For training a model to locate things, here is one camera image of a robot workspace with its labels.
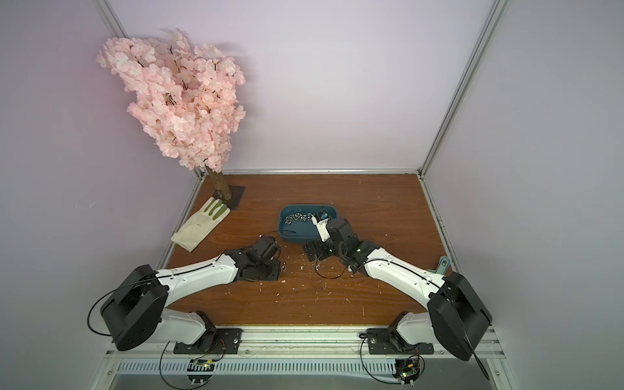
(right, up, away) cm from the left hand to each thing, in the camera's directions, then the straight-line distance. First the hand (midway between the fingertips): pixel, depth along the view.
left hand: (282, 272), depth 87 cm
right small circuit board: (+40, -24, -17) cm, 49 cm away
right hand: (+12, +14, -5) cm, 19 cm away
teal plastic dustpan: (+59, +3, 0) cm, 59 cm away
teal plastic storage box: (+8, +16, +16) cm, 24 cm away
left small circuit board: (-23, -25, -15) cm, 37 cm away
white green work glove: (-38, +15, +14) cm, 43 cm away
